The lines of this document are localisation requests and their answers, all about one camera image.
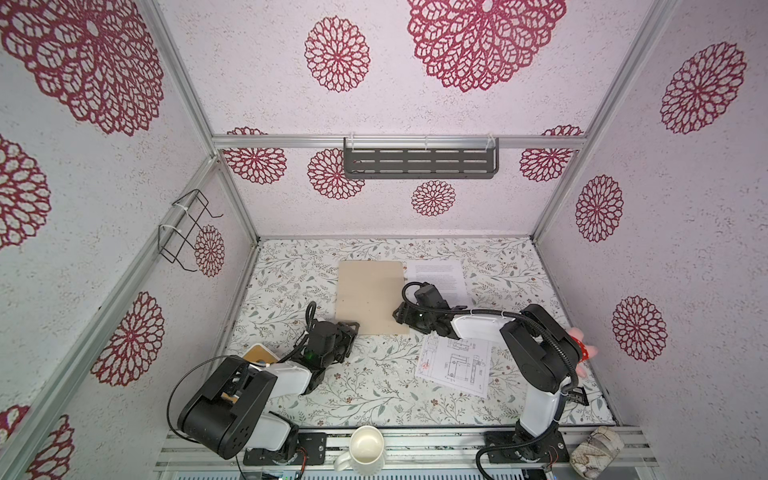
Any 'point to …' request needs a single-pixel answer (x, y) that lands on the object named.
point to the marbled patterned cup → (591, 458)
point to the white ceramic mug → (366, 452)
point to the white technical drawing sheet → (462, 365)
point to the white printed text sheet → (447, 276)
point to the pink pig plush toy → (585, 351)
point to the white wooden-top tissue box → (259, 355)
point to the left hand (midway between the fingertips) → (359, 331)
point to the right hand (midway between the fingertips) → (397, 313)
